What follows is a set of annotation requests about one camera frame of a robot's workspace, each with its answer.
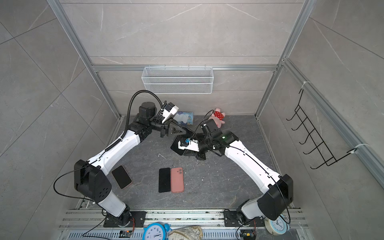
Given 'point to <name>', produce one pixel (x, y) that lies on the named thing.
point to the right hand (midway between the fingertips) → (186, 150)
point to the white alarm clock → (276, 227)
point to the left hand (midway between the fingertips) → (186, 131)
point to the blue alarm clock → (156, 231)
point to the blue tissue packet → (184, 118)
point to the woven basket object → (191, 232)
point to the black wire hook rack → (313, 148)
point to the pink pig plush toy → (217, 117)
